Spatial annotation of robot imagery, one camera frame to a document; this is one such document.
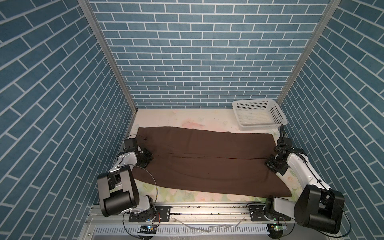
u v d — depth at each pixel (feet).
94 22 2.46
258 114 3.93
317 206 1.34
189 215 2.47
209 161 3.00
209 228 2.32
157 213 2.38
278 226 2.34
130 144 2.34
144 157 2.57
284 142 2.25
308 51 2.88
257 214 2.42
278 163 2.22
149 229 2.37
